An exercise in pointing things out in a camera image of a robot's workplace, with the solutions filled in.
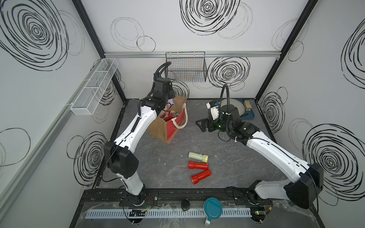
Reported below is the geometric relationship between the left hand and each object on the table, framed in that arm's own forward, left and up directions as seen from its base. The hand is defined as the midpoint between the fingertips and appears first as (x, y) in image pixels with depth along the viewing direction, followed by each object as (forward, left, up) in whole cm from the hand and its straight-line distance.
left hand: (168, 88), depth 80 cm
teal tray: (+10, -62, -33) cm, 71 cm away
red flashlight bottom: (-40, -17, -30) cm, 53 cm away
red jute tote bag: (-12, -4, -11) cm, 17 cm away
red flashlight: (+1, +3, -27) cm, 27 cm away
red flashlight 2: (-33, -16, -30) cm, 47 cm away
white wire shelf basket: (-3, +50, -10) cm, 51 cm away
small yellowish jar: (+15, -59, -27) cm, 66 cm away
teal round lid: (-54, -24, -25) cm, 64 cm away
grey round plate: (+17, -55, -32) cm, 66 cm away
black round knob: (-53, -11, -24) cm, 59 cm away
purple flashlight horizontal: (-6, -2, -4) cm, 8 cm away
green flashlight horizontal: (-27, -19, -31) cm, 45 cm away
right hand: (-17, -19, -7) cm, 26 cm away
